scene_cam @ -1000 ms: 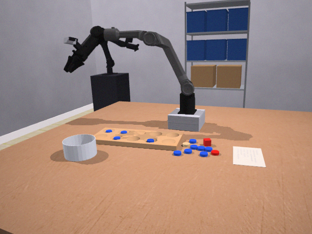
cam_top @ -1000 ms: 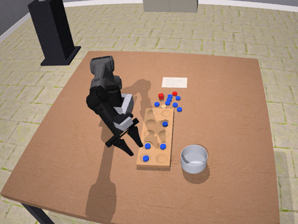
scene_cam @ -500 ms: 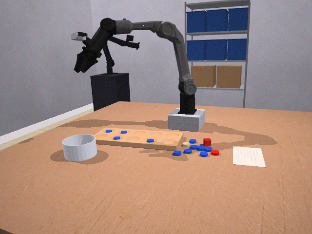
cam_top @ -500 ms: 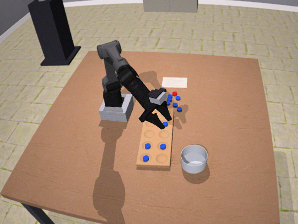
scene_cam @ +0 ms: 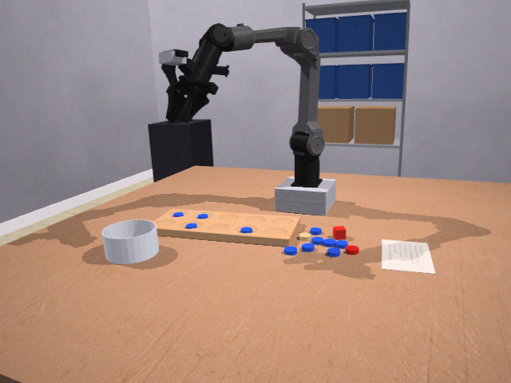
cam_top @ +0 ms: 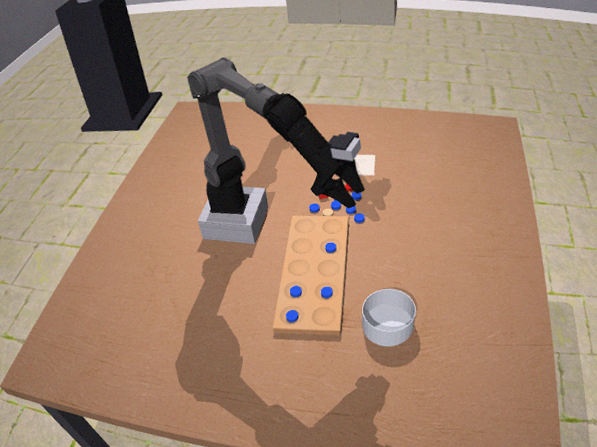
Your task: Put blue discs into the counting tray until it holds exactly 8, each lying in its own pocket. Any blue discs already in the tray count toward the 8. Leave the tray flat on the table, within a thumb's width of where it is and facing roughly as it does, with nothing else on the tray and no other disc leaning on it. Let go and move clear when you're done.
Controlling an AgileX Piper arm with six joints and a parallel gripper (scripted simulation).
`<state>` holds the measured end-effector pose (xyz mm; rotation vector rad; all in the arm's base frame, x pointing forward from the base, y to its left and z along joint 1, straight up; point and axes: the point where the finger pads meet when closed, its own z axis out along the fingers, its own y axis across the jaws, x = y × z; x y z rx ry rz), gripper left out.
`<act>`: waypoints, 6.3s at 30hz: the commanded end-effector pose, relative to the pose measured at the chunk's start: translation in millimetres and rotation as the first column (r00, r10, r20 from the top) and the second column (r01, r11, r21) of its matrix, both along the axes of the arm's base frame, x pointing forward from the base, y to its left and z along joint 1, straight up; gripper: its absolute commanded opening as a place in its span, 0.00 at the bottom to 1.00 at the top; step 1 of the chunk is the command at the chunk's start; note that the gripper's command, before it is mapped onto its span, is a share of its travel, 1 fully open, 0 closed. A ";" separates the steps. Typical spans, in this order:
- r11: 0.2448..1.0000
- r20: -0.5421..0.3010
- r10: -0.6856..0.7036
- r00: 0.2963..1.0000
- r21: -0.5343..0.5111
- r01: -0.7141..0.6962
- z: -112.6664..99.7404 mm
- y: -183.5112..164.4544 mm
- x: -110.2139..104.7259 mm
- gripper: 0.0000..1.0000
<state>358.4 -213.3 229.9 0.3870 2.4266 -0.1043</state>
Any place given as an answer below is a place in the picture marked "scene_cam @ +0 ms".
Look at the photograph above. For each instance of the red cube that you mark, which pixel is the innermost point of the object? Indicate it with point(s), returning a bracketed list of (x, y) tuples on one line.
[(339, 232)]

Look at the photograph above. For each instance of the red disc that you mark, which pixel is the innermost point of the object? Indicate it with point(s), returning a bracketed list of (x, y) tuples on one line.
[(352, 250)]

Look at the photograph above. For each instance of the white sheet of paper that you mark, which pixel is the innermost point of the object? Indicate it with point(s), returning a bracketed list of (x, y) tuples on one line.
[(406, 256)]

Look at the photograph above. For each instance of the tan tray with round pockets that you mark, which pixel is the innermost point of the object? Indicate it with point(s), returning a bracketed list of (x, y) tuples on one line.
[(213, 229)]

